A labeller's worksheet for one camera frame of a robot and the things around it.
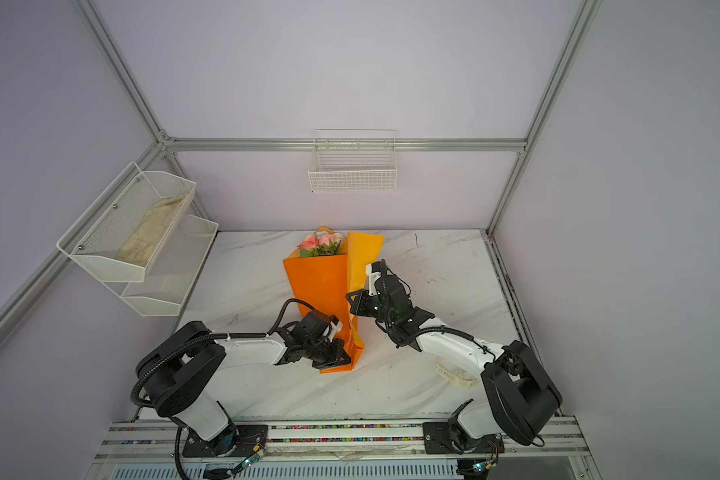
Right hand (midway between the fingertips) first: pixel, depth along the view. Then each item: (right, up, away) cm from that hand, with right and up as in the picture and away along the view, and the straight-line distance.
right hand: (344, 295), depth 81 cm
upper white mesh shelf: (-58, +17, -4) cm, 60 cm away
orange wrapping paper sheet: (-9, +7, +26) cm, 28 cm away
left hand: (+1, -20, +4) cm, 20 cm away
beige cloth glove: (-52, +13, -6) cm, 54 cm away
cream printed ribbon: (+31, -23, +4) cm, 39 cm away
